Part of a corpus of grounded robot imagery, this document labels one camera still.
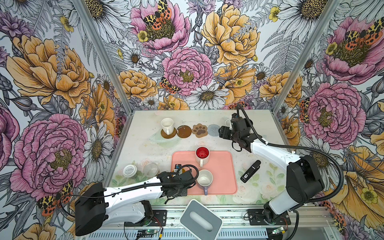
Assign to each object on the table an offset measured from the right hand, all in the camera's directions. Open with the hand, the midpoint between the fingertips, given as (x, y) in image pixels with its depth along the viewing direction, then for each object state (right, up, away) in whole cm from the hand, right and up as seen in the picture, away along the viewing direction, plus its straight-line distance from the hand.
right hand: (223, 134), depth 90 cm
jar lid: (-52, -19, -7) cm, 56 cm away
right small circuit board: (+22, -44, -19) cm, 53 cm away
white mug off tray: (-35, +5, +10) cm, 37 cm away
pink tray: (0, -19, +2) cm, 19 cm away
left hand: (-25, -30, -11) cm, 41 cm away
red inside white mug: (-13, -12, +4) cm, 18 cm away
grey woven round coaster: (-4, +2, +20) cm, 21 cm away
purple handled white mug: (-11, -25, -3) cm, 28 cm away
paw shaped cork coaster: (-14, +2, +19) cm, 24 cm away
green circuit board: (-39, -44, -19) cm, 62 cm away
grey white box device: (-14, -41, -17) cm, 47 cm away
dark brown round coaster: (-35, -2, +16) cm, 38 cm away
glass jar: (-43, -21, 0) cm, 48 cm away
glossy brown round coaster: (-25, +1, +19) cm, 31 cm away
